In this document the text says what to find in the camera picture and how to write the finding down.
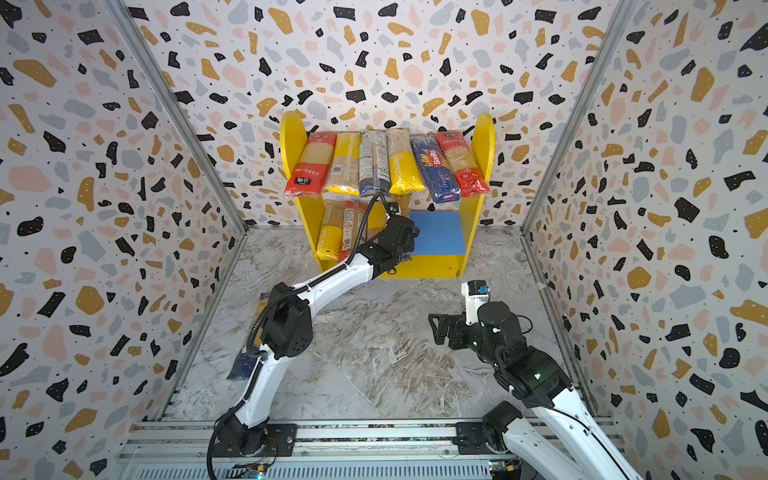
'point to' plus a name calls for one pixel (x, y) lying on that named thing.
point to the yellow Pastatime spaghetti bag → (377, 216)
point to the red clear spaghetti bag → (354, 213)
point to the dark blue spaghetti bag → (246, 360)
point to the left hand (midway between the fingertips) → (406, 224)
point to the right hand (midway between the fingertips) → (441, 311)
